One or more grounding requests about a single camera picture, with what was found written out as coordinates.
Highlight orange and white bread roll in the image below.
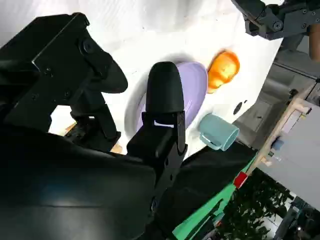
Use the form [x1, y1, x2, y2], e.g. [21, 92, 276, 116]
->
[206, 50, 241, 95]

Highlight grey cabinet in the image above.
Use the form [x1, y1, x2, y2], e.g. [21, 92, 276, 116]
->
[234, 61, 318, 150]

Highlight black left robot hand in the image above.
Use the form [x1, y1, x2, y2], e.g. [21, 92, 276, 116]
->
[231, 0, 320, 41]

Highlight green plants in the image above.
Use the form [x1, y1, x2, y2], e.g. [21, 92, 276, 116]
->
[216, 168, 297, 240]

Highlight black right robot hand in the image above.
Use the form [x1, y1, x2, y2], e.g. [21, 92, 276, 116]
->
[0, 12, 189, 240]

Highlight brown tube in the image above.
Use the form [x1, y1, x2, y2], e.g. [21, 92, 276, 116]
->
[309, 22, 320, 61]

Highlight green board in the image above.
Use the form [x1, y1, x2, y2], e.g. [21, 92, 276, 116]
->
[172, 149, 259, 240]

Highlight lilac plate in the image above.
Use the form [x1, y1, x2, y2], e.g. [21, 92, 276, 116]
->
[134, 61, 209, 133]

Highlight wooden desk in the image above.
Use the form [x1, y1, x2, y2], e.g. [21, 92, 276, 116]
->
[256, 82, 320, 169]

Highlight red block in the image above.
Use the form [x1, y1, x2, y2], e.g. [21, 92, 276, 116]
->
[233, 171, 249, 189]

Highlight pale green mug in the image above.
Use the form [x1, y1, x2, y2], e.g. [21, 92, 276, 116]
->
[198, 112, 240, 152]

